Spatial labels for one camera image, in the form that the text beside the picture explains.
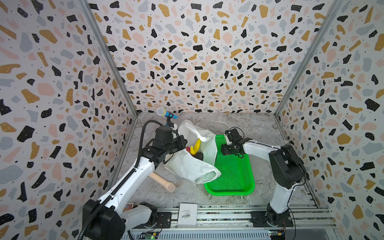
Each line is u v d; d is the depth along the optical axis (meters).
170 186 0.81
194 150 0.88
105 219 0.37
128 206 0.77
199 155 0.86
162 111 0.88
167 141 0.60
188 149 0.86
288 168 0.50
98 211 0.37
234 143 0.78
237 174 0.90
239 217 0.76
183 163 0.74
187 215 0.72
